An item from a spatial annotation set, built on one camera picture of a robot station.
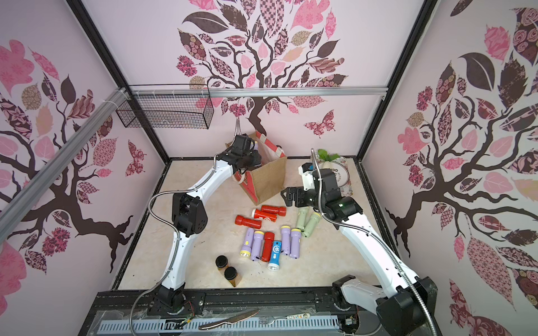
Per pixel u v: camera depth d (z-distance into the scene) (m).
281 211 0.95
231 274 0.71
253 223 0.92
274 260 0.81
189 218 0.60
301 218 0.93
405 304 0.37
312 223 0.92
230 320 0.70
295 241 0.85
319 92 1.89
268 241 0.86
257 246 0.85
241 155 0.77
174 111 1.22
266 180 0.90
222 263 0.75
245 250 0.83
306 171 0.66
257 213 0.94
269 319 0.71
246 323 0.70
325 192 0.55
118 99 0.83
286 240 0.86
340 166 1.14
